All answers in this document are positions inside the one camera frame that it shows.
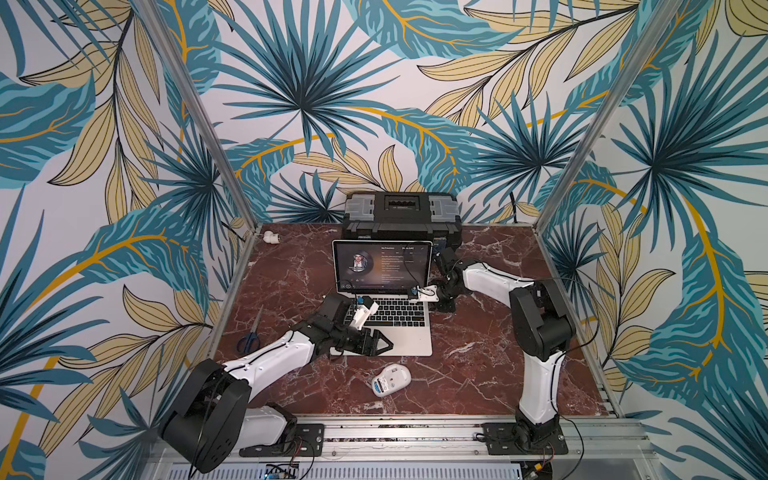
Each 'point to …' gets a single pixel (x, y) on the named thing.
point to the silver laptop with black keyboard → (381, 274)
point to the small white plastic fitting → (270, 237)
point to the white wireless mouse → (390, 379)
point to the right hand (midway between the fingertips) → (434, 299)
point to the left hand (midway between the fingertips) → (382, 348)
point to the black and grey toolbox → (403, 217)
